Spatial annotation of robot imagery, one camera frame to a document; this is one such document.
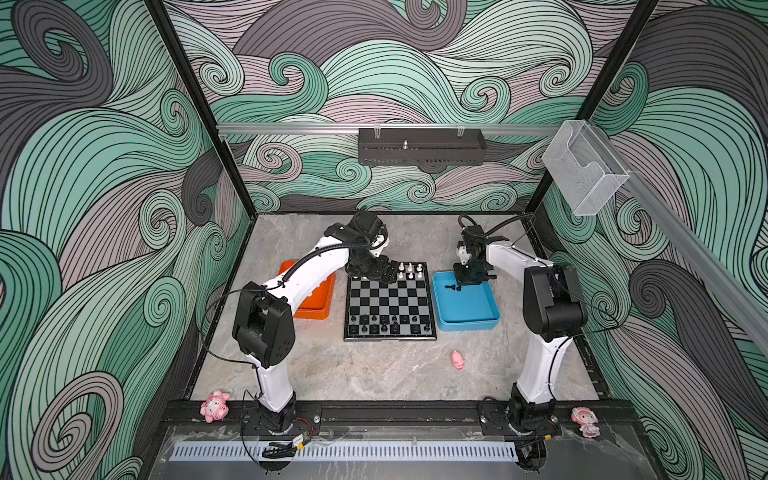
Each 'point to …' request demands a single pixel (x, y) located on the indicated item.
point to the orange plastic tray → (320, 304)
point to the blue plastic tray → (472, 309)
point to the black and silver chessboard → (401, 310)
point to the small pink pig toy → (458, 360)
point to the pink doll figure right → (587, 420)
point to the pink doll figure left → (216, 406)
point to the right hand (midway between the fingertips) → (463, 280)
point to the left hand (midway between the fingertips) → (384, 274)
